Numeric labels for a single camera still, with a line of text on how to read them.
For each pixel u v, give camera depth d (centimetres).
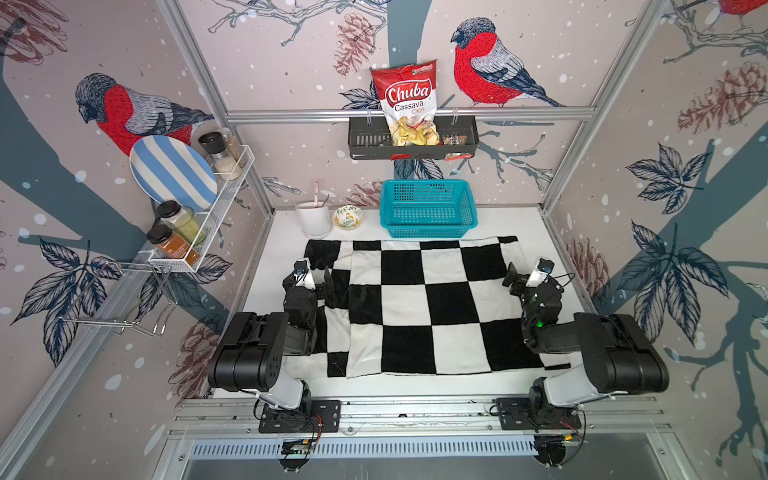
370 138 95
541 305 68
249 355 45
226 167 83
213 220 70
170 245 60
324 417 73
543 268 76
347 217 118
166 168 70
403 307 93
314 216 106
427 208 122
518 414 73
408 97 80
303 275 79
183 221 64
